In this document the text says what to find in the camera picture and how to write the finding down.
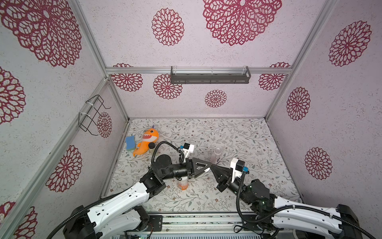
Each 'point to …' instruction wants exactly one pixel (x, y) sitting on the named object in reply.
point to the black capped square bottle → (151, 146)
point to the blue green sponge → (130, 142)
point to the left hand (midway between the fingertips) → (209, 167)
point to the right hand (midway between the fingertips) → (213, 163)
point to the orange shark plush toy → (149, 136)
